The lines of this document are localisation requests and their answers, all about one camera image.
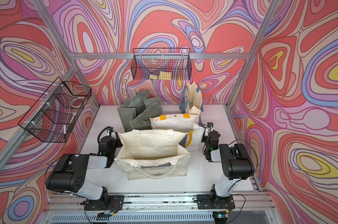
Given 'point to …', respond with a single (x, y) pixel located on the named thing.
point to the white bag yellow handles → (186, 123)
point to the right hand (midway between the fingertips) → (205, 132)
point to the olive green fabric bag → (136, 111)
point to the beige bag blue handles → (191, 100)
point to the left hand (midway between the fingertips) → (116, 135)
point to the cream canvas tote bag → (152, 154)
